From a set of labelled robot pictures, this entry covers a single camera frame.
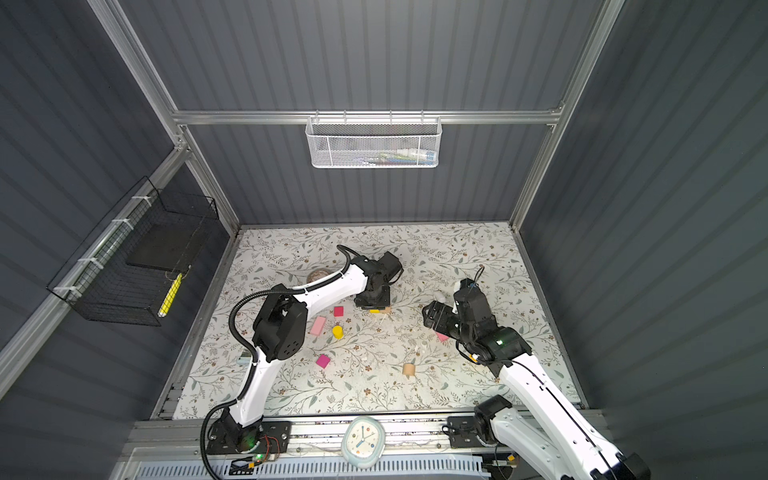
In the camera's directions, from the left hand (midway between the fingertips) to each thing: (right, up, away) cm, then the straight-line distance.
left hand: (381, 306), depth 95 cm
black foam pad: (-54, +19, -21) cm, 60 cm away
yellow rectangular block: (-2, -1, -1) cm, 3 cm away
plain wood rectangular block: (+2, -2, 0) cm, 3 cm away
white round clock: (-3, -28, -24) cm, 38 cm away
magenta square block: (-17, -15, -8) cm, 24 cm away
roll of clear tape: (-23, +9, +10) cm, 27 cm away
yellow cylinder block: (-13, -7, -6) cm, 16 cm away
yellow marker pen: (-48, +4, -28) cm, 56 cm away
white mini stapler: (+19, +3, +1) cm, 20 cm away
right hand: (+15, 0, -17) cm, 23 cm away
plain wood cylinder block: (+8, -16, -11) cm, 21 cm away
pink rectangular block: (+19, -9, -5) cm, 21 cm away
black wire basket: (-61, +13, -24) cm, 67 cm away
